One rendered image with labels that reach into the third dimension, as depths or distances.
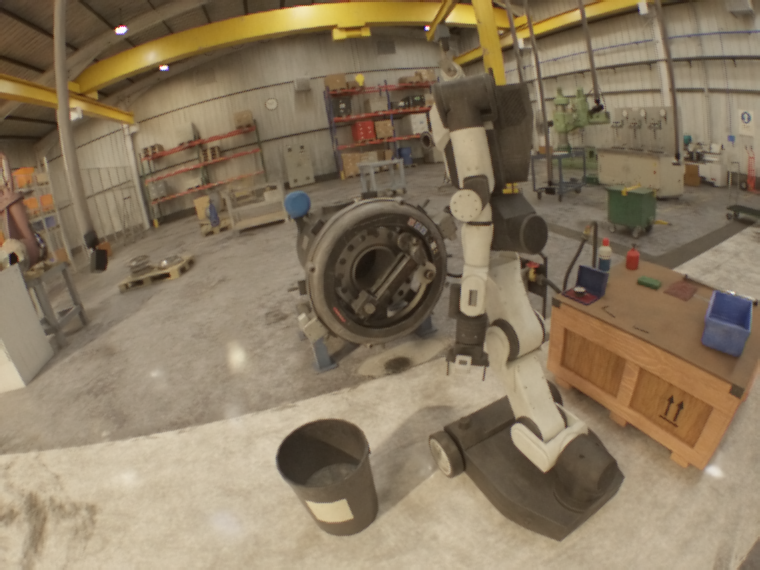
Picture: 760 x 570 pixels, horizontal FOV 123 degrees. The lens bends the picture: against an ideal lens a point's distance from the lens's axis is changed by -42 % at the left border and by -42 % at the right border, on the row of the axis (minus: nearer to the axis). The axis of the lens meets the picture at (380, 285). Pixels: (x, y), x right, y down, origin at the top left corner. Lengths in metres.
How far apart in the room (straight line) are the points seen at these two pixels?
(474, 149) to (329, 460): 1.19
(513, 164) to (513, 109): 0.16
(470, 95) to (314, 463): 1.32
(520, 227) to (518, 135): 0.26
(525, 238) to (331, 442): 0.97
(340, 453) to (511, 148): 1.20
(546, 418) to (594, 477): 0.27
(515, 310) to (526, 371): 0.21
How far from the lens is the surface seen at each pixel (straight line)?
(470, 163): 0.88
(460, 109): 0.89
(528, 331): 1.14
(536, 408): 1.23
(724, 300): 1.78
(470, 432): 1.38
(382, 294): 1.72
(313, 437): 1.35
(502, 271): 1.14
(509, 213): 1.01
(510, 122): 1.04
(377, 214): 1.64
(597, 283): 1.80
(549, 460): 1.18
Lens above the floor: 1.22
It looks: 22 degrees down
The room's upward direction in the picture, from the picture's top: 10 degrees counter-clockwise
